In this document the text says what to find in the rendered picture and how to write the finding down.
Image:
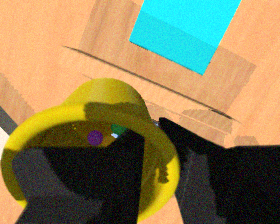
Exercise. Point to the cream flat block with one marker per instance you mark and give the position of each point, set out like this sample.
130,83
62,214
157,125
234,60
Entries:
7,126

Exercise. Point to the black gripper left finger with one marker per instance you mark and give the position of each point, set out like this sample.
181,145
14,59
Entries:
115,170

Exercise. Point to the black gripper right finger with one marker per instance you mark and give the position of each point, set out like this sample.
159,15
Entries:
211,175

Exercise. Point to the purple marble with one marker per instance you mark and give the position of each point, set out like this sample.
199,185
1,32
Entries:
95,137

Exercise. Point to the yellow cup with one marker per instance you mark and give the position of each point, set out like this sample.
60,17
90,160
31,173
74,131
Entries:
96,105

